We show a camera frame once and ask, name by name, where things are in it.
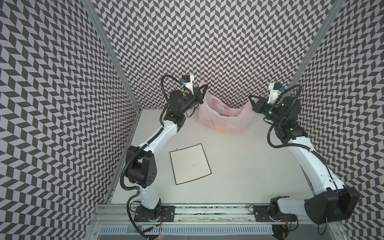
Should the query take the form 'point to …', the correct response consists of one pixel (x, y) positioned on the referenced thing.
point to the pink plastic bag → (218, 115)
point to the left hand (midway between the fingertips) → (209, 85)
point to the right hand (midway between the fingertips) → (246, 100)
